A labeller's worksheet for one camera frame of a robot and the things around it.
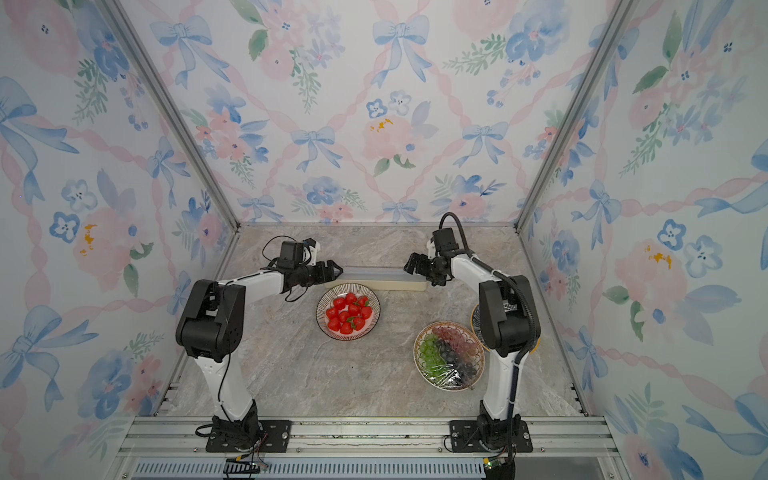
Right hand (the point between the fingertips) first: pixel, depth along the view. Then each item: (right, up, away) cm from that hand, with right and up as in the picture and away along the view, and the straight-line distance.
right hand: (416, 270), depth 100 cm
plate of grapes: (+8, -23, -17) cm, 30 cm away
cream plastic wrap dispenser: (-12, -2, -5) cm, 13 cm away
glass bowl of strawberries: (-22, -13, -6) cm, 26 cm away
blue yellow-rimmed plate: (+18, -17, -8) cm, 26 cm away
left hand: (-27, 0, 0) cm, 27 cm away
